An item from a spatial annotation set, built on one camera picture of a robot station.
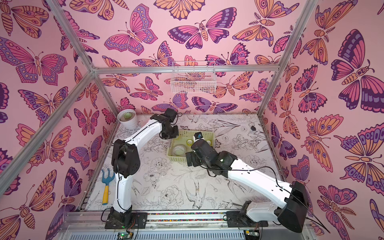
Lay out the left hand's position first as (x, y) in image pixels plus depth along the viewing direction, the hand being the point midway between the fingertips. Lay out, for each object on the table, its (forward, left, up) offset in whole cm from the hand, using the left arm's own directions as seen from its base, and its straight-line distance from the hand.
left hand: (178, 134), depth 96 cm
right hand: (-21, -10, +11) cm, 25 cm away
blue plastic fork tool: (-31, +39, -9) cm, 50 cm away
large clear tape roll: (-6, 0, -10) cm, 11 cm away
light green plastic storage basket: (+4, -4, -10) cm, 11 cm away
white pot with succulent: (+14, +37, 0) cm, 40 cm away
